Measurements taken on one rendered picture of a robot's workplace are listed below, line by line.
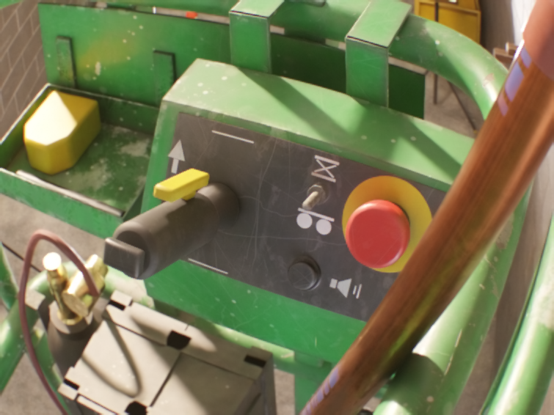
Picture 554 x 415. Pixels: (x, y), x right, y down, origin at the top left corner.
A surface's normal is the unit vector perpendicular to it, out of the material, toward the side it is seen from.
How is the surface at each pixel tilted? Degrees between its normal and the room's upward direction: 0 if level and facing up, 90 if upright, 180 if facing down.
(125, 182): 0
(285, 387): 0
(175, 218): 41
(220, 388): 0
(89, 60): 90
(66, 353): 58
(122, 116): 90
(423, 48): 63
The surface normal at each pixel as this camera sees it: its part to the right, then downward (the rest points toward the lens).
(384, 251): -0.36, 0.22
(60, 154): 0.39, 0.68
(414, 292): -0.76, 0.41
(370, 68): -0.41, 0.69
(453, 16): -0.15, 0.74
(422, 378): -0.17, -0.70
